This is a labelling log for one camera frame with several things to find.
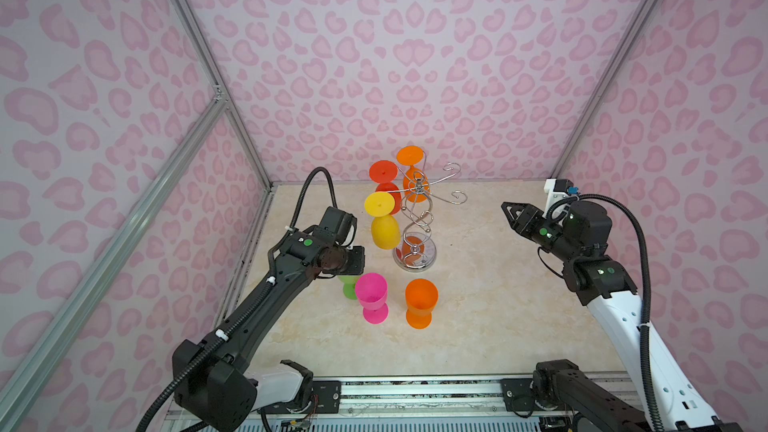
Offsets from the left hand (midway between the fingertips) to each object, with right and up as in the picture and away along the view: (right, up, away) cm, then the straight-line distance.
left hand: (362, 258), depth 78 cm
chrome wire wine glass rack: (+15, 0, +20) cm, 25 cm away
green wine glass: (-4, -8, +4) cm, 10 cm away
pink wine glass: (+2, -9, +2) cm, 9 cm away
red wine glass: (+6, +22, -1) cm, 23 cm away
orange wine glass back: (+14, +19, -1) cm, 24 cm away
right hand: (+35, +14, -8) cm, 38 cm away
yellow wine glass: (+6, +8, 0) cm, 10 cm away
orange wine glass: (+15, -10, 0) cm, 18 cm away
